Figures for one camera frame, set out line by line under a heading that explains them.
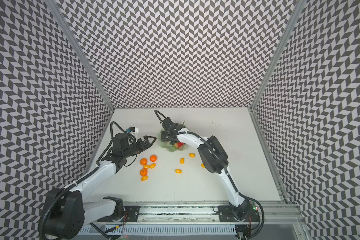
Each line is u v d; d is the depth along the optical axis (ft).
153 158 2.97
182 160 2.94
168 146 3.18
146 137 2.47
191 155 3.07
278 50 2.73
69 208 1.36
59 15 2.43
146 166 2.88
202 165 2.91
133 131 2.58
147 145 2.42
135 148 2.37
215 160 1.85
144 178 2.72
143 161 2.92
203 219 2.37
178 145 3.15
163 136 2.93
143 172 2.76
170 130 2.47
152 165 2.86
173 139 2.37
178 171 2.85
